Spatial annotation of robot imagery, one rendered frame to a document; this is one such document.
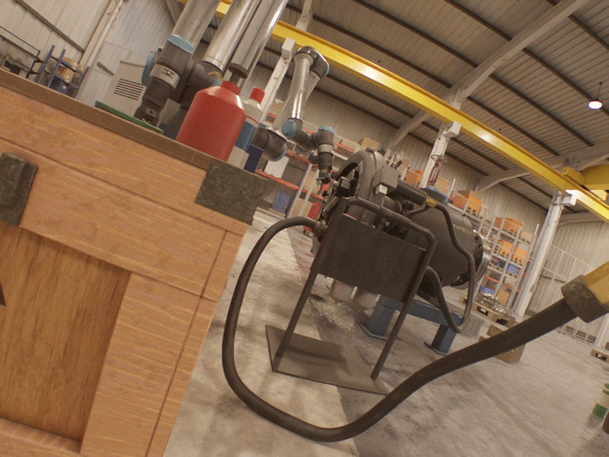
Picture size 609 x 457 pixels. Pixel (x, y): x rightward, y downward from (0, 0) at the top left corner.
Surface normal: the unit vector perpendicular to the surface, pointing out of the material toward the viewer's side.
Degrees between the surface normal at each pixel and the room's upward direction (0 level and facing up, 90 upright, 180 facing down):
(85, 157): 90
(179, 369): 90
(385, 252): 90
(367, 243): 90
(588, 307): 119
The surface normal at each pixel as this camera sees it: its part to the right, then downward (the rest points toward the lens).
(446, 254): 0.17, 0.22
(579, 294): -0.89, -0.26
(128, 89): -0.22, -0.10
